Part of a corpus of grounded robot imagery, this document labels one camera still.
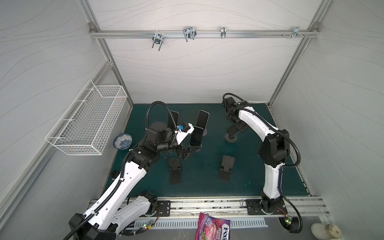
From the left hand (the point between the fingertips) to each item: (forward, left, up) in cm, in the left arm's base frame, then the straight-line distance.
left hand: (192, 140), depth 66 cm
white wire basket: (+4, +50, +2) cm, 50 cm away
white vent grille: (-28, +4, -30) cm, 41 cm away
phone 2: (+22, -26, -24) cm, 42 cm away
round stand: (+24, -7, -29) cm, 39 cm away
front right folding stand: (-3, -19, -21) cm, 28 cm away
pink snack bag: (-30, -8, -26) cm, 41 cm away
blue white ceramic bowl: (+15, +48, -28) cm, 57 cm away
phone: (+27, -5, -17) cm, 32 cm away
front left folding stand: (-5, +10, -25) cm, 28 cm away
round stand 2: (+20, -25, -30) cm, 44 cm away
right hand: (+24, -27, -15) cm, 39 cm away
